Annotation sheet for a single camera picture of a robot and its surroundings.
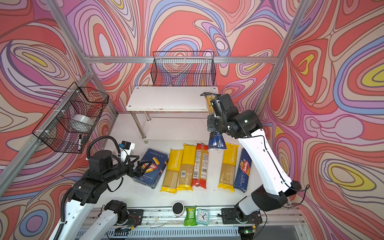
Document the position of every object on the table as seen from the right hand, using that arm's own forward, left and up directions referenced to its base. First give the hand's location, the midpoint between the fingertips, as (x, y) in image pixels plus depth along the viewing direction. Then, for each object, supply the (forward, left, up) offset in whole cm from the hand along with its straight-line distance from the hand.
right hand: (214, 125), depth 67 cm
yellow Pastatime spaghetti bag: (-7, +23, -33) cm, 41 cm away
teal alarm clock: (-31, +7, -32) cm, 45 cm away
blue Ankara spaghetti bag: (-8, 0, 0) cm, 8 cm away
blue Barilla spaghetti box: (-12, -17, -32) cm, 38 cm away
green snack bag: (-32, +13, -34) cm, 48 cm away
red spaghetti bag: (-7, +6, -33) cm, 34 cm away
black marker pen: (-1, +65, -8) cm, 66 cm away
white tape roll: (+5, +63, -1) cm, 63 cm away
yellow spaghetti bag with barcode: (-5, +14, -33) cm, 36 cm away
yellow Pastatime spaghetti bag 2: (-5, -11, -35) cm, 37 cm away
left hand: (-10, +32, -11) cm, 36 cm away
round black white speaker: (-27, +19, -30) cm, 45 cm away
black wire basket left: (0, +73, 0) cm, 73 cm away
